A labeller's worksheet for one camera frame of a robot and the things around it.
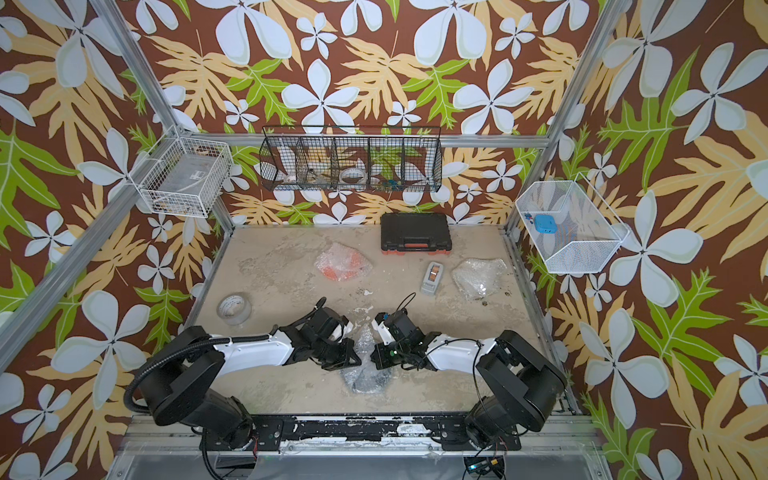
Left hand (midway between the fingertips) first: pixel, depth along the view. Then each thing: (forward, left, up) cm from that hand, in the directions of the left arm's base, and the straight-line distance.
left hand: (365, 359), depth 84 cm
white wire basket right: (+29, -58, +25) cm, 70 cm away
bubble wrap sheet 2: (+29, -38, +1) cm, 48 cm away
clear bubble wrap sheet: (+34, +11, +1) cm, 36 cm away
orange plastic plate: (+33, +9, +1) cm, 34 cm away
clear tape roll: (+17, +44, -3) cm, 48 cm away
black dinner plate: (-6, -1, 0) cm, 6 cm away
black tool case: (+51, -13, -2) cm, 52 cm away
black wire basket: (+56, -3, +29) cm, 63 cm away
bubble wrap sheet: (+4, +1, 0) cm, 4 cm away
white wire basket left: (+42, +53, +32) cm, 75 cm away
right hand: (+1, -1, -2) cm, 2 cm away
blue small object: (+31, -52, +23) cm, 65 cm away
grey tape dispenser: (+28, -22, 0) cm, 36 cm away
